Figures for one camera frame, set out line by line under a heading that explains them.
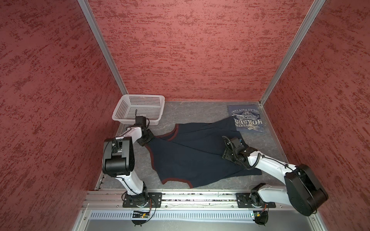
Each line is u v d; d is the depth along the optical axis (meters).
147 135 0.83
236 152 0.69
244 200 0.74
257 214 0.71
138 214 0.73
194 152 0.91
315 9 0.73
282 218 0.71
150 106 1.26
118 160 0.47
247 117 1.07
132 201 0.68
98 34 0.81
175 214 0.71
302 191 0.42
